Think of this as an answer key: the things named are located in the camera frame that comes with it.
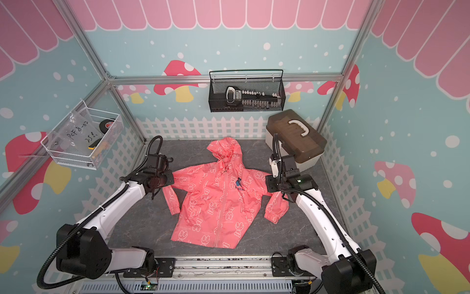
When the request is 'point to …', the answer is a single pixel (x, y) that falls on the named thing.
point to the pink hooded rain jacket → (221, 198)
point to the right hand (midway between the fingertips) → (271, 180)
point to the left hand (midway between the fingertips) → (168, 181)
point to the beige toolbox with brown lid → (297, 137)
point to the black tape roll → (105, 125)
